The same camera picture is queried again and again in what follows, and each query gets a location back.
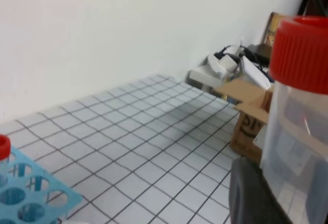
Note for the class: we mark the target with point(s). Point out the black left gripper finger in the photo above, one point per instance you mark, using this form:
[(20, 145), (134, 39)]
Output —
[(250, 198)]

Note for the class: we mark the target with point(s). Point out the white clutter pile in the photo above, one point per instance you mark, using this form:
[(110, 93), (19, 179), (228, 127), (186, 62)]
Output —
[(233, 61)]

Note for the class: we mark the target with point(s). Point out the red capped test tube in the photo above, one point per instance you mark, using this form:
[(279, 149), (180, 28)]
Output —
[(294, 156)]

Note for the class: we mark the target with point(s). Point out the brown cardboard box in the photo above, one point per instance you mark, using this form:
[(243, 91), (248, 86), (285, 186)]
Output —
[(254, 105)]

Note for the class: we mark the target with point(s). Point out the blue test tube rack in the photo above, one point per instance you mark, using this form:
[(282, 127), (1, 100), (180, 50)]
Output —
[(32, 195)]

